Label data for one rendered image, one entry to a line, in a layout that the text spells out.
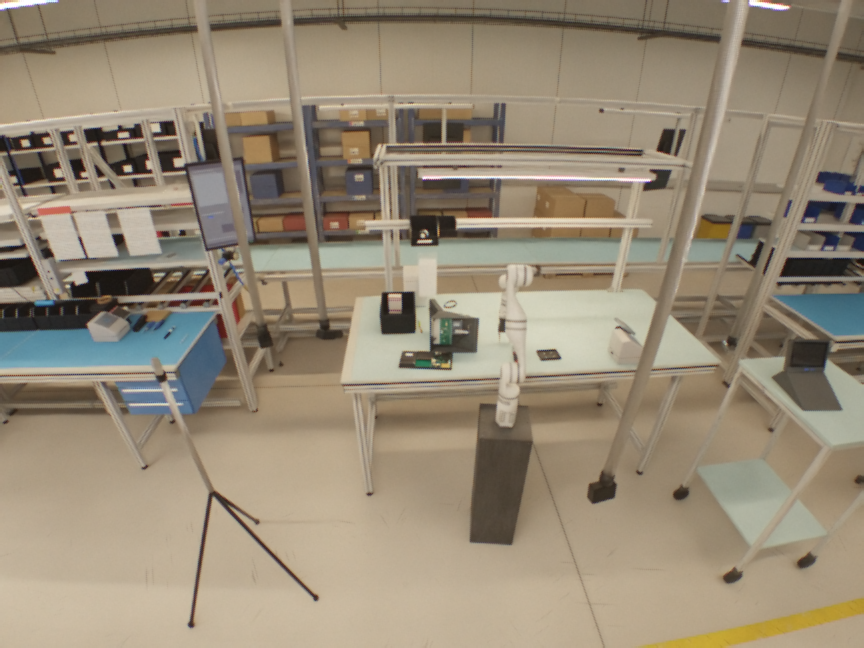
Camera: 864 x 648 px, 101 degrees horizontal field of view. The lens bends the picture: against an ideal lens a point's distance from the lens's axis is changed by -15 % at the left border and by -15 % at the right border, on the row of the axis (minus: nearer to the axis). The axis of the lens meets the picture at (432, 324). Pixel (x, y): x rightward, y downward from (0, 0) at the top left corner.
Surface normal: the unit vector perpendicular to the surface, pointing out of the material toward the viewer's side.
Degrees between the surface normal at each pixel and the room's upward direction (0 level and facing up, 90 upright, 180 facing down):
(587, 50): 90
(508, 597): 0
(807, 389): 24
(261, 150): 90
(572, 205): 90
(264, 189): 90
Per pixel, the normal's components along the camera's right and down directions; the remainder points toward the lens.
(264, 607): 0.00, -0.86
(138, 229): 0.07, 0.48
